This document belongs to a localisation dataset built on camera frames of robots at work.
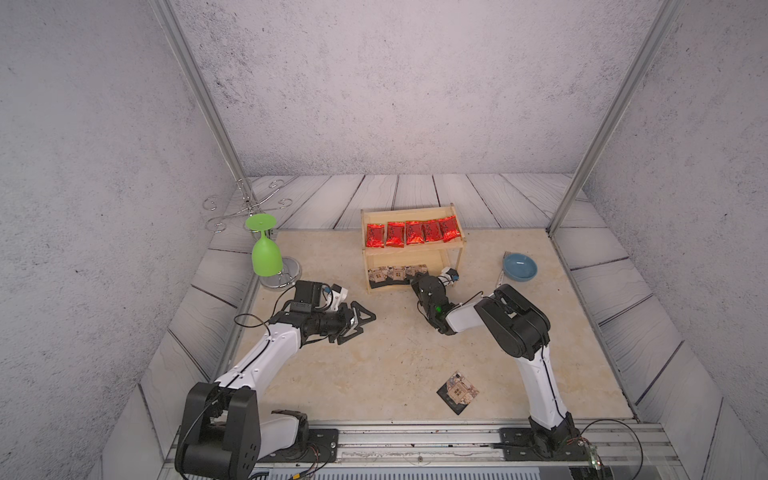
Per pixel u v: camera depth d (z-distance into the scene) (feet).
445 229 2.93
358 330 2.71
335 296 2.59
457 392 2.65
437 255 3.66
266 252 2.71
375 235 2.90
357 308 2.46
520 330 1.85
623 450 2.40
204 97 2.73
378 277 3.43
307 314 2.20
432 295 2.60
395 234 2.92
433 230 2.97
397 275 3.43
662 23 2.34
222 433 1.33
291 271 3.63
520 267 3.52
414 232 2.91
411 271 3.43
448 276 3.06
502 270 3.53
